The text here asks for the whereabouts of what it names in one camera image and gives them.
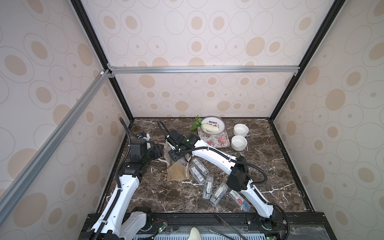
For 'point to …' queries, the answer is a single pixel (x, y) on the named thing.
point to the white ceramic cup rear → (240, 129)
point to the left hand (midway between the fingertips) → (163, 145)
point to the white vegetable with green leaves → (209, 128)
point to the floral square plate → (215, 140)
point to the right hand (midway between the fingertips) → (180, 151)
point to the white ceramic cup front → (238, 143)
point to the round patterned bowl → (215, 120)
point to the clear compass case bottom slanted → (219, 193)
